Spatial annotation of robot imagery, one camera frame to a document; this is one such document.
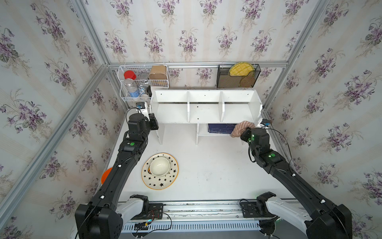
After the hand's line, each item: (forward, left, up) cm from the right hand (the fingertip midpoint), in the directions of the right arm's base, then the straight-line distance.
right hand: (247, 127), depth 79 cm
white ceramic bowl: (-15, +49, -20) cm, 55 cm away
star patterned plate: (-23, +46, -21) cm, 56 cm away
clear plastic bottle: (+21, +66, +10) cm, 70 cm away
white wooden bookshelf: (+10, +17, +1) cm, 20 cm away
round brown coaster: (+35, -7, +6) cm, 36 cm away
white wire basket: (+29, +66, +9) cm, 73 cm away
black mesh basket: (+37, +9, +4) cm, 38 cm away
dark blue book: (+5, +11, -8) cm, 14 cm away
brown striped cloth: (0, +5, -1) cm, 5 cm away
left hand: (+2, +49, +8) cm, 50 cm away
